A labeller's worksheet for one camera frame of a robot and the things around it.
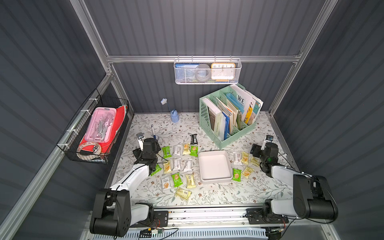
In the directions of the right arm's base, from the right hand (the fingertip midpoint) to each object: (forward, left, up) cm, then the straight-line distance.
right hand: (263, 146), depth 92 cm
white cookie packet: (-9, +54, -6) cm, 55 cm away
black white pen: (-2, -15, -8) cm, 17 cm away
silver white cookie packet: (-21, +59, -7) cm, 63 cm away
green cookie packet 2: (0, +43, -6) cm, 44 cm away
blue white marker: (+12, +72, -7) cm, 73 cm away
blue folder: (+9, +23, +8) cm, 26 cm away
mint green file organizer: (+14, +36, +3) cm, 38 cm away
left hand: (-3, +73, +5) cm, 73 cm away
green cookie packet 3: (-13, +65, -6) cm, 67 cm away
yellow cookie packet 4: (-27, +49, -7) cm, 56 cm away
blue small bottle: (+28, +59, +2) cm, 65 cm away
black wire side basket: (-13, +94, +28) cm, 99 cm away
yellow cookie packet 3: (-20, +45, -6) cm, 50 cm away
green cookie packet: (-1, +62, -6) cm, 62 cm away
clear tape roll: (-17, +86, +21) cm, 90 cm away
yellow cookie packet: (+2, +49, -6) cm, 49 cm away
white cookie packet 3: (-5, +16, -7) cm, 18 cm away
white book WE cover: (+25, +12, +18) cm, 32 cm away
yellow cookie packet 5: (-5, +11, -7) cm, 14 cm away
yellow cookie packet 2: (-12, +60, -5) cm, 61 cm away
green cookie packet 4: (-20, +53, -6) cm, 57 cm away
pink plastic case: (-4, +88, +24) cm, 92 cm away
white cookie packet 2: (-10, +47, -6) cm, 48 cm away
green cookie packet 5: (-16, +18, -7) cm, 25 cm away
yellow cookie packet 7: (-14, +11, -8) cm, 19 cm away
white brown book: (+10, +31, +16) cm, 36 cm away
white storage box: (-10, +31, -8) cm, 33 cm away
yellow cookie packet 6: (-8, +5, -6) cm, 11 cm away
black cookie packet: (+8, +44, -6) cm, 45 cm away
